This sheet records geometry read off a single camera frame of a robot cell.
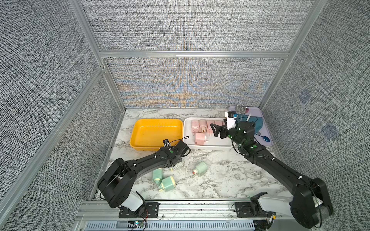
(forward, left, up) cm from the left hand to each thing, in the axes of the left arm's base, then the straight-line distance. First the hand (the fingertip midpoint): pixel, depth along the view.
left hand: (177, 157), depth 87 cm
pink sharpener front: (+13, -15, +1) cm, 20 cm away
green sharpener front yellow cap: (-16, +5, +3) cm, 17 cm away
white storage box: (+11, -24, -2) cm, 26 cm away
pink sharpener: (+22, -12, +2) cm, 25 cm away
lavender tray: (+40, -64, -4) cm, 76 cm away
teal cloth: (+30, -62, -3) cm, 69 cm away
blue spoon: (+13, -62, -4) cm, 63 cm away
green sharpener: (-9, -13, +2) cm, 16 cm away
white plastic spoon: (+34, -57, -4) cm, 66 cm away
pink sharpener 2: (+21, -18, +3) cm, 28 cm away
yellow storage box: (+22, +21, -5) cm, 31 cm away
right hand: (+12, -23, +22) cm, 34 cm away
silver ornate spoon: (+41, -53, -3) cm, 67 cm away
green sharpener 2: (-11, +11, +2) cm, 16 cm away
